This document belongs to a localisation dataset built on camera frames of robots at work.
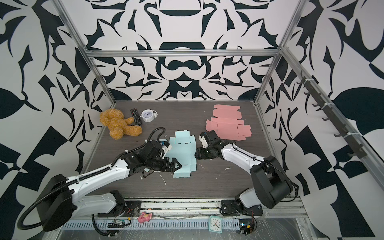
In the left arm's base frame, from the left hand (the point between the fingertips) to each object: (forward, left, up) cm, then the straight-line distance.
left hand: (176, 163), depth 78 cm
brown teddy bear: (+26, +38, -1) cm, 46 cm away
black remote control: (+37, +30, -9) cm, 49 cm away
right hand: (+7, -12, -6) cm, 15 cm away
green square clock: (-26, -18, -8) cm, 32 cm away
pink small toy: (-22, +15, -8) cm, 28 cm away
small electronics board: (-27, -33, -12) cm, 44 cm away
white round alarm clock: (+39, +22, -8) cm, 45 cm away
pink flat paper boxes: (+30, -34, -10) cm, 46 cm away
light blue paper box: (+13, -3, -10) cm, 16 cm away
